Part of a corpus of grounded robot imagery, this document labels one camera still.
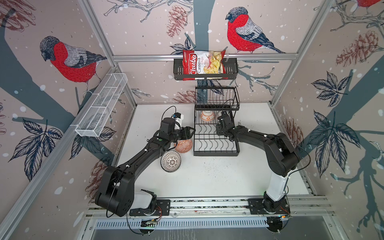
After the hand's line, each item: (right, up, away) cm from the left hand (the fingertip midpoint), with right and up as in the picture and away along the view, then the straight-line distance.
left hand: (192, 130), depth 82 cm
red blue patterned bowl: (-6, -12, +13) cm, 19 cm away
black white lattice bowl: (-13, -19, +4) cm, 23 cm away
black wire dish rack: (+14, +19, +36) cm, 43 cm away
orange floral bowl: (+10, +8, +24) cm, 28 cm away
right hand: (+18, -1, +16) cm, 24 cm away
